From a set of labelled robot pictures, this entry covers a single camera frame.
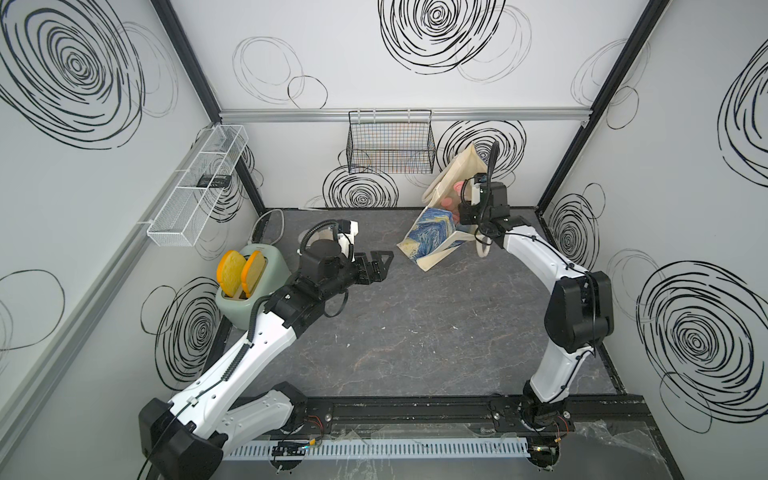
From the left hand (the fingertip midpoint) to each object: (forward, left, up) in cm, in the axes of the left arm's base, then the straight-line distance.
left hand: (380, 255), depth 70 cm
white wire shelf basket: (+9, +50, +4) cm, 50 cm away
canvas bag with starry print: (+20, -16, -14) cm, 29 cm away
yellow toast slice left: (0, +39, -9) cm, 40 cm away
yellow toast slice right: (0, +34, -9) cm, 35 cm away
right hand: (+25, -26, -6) cm, 37 cm away
